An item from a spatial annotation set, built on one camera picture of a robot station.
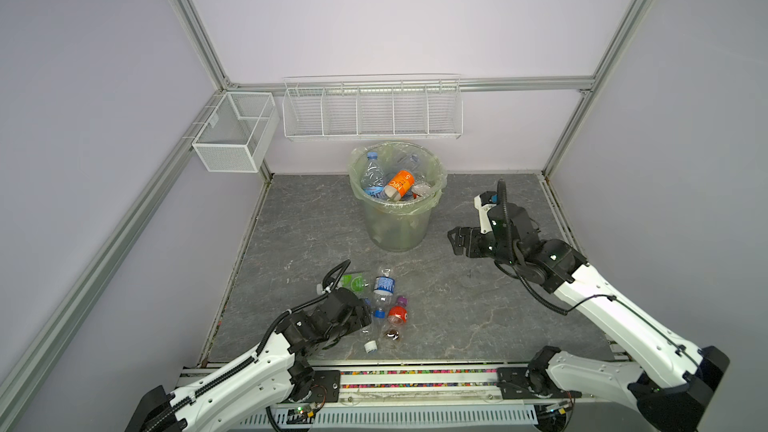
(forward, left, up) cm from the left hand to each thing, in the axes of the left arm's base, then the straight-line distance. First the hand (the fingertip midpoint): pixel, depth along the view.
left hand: (361, 319), depth 81 cm
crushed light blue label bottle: (+35, -5, +18) cm, 40 cm away
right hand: (+12, -27, +20) cm, 36 cm away
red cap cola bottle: (0, -10, 0) cm, 10 cm away
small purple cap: (+5, -12, -2) cm, 13 cm away
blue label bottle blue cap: (+7, -6, +1) cm, 10 cm away
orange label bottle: (+30, -13, +20) cm, 39 cm away
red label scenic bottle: (+30, -19, +18) cm, 40 cm away
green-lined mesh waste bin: (+23, -12, +11) cm, 28 cm away
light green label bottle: (+10, +2, +1) cm, 11 cm away
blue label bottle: (-7, -3, -1) cm, 7 cm away
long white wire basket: (+61, -6, +26) cm, 66 cm away
